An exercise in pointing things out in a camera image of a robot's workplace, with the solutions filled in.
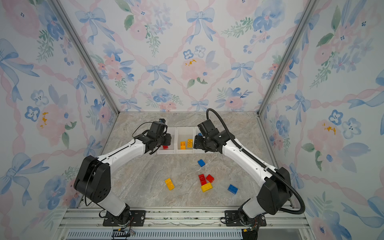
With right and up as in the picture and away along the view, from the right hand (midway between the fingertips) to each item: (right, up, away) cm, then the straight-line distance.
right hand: (198, 143), depth 81 cm
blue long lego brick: (+19, -25, +1) cm, 31 cm away
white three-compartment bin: (-12, +4, +17) cm, 21 cm away
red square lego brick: (-21, -4, +15) cm, 26 cm away
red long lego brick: (+2, -21, +3) cm, 21 cm away
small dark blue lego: (+2, +4, +22) cm, 23 cm away
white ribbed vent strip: (-5, -42, -11) cm, 44 cm away
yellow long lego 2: (-16, -23, +3) cm, 29 cm away
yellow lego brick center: (+5, -25, +2) cm, 25 cm away
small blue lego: (+2, -13, +11) cm, 18 cm away
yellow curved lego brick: (-10, -3, +16) cm, 19 cm away
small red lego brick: (+7, -21, +5) cm, 22 cm away
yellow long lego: (-5, -3, +19) cm, 20 cm away
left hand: (-17, +3, +9) cm, 20 cm away
